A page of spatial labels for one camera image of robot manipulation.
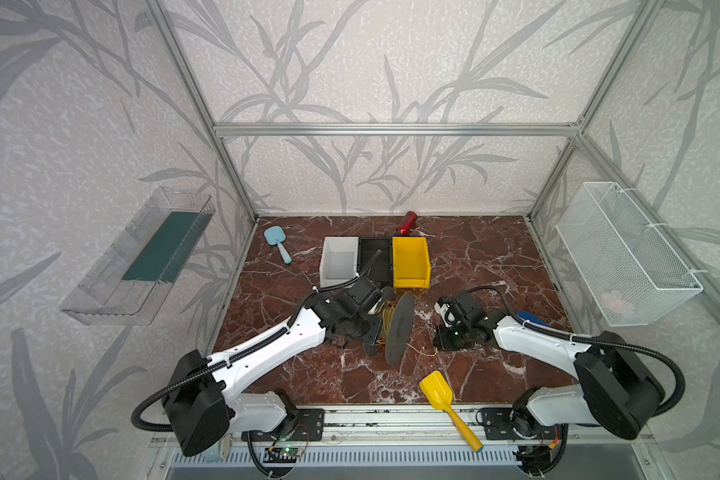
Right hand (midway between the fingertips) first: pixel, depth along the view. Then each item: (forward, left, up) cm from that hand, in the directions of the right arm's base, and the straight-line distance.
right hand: (432, 333), depth 87 cm
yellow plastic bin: (+26, +4, -1) cm, 27 cm away
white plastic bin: (+30, +30, -3) cm, 43 cm away
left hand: (-2, +15, +11) cm, 19 cm away
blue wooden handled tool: (+7, -33, -4) cm, 34 cm away
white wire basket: (0, -37, +33) cm, 50 cm away
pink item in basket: (+1, -42, +19) cm, 46 cm away
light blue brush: (+39, +56, -1) cm, 68 cm away
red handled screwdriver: (+45, +4, 0) cm, 45 cm away
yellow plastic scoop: (-16, -1, -2) cm, 16 cm away
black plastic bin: (+26, +15, -4) cm, 30 cm away
